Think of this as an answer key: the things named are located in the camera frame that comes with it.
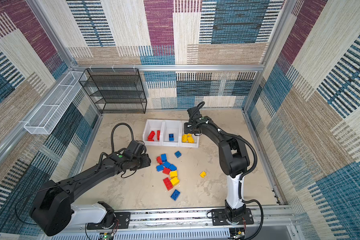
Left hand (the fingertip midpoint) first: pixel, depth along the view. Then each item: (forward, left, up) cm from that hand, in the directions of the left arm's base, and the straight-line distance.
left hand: (148, 159), depth 85 cm
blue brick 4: (-2, -5, -7) cm, 9 cm away
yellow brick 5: (-10, -15, -7) cm, 19 cm away
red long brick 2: (-11, -11, -7) cm, 17 cm away
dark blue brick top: (+19, -12, -5) cm, 22 cm away
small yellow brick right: (-6, -31, -7) cm, 32 cm away
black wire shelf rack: (+50, +28, +10) cm, 58 cm away
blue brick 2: (+4, -8, -5) cm, 10 cm away
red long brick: (+21, +2, -7) cm, 22 cm away
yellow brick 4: (-6, -14, -7) cm, 16 cm away
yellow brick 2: (+17, -21, -3) cm, 27 cm away
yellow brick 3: (+13, -23, +5) cm, 27 cm away
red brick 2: (+3, -5, -6) cm, 8 cm away
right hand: (+20, -24, +1) cm, 31 cm away
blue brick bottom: (-17, -15, -8) cm, 24 cm away
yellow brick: (+17, -25, -5) cm, 30 cm away
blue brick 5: (-2, -13, -7) cm, 15 cm away
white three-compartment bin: (+23, -10, -6) cm, 26 cm away
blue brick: (+6, -16, -6) cm, 19 cm away
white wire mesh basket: (+8, +46, +25) cm, 53 cm away
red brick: (-3, -10, -8) cm, 13 cm away
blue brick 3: (+1, -9, -8) cm, 12 cm away
